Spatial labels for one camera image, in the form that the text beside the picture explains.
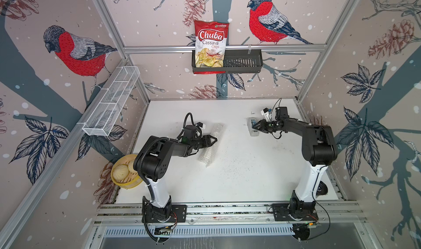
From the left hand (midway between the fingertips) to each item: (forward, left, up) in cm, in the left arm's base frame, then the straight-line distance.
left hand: (216, 138), depth 95 cm
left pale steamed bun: (-21, +48, +3) cm, 52 cm away
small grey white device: (+5, -23, -1) cm, 23 cm away
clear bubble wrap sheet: (-11, +5, +1) cm, 12 cm away
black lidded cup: (-30, -47, +7) cm, 56 cm away
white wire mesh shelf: (-4, +51, +26) cm, 58 cm away
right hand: (+9, -24, 0) cm, 25 cm away
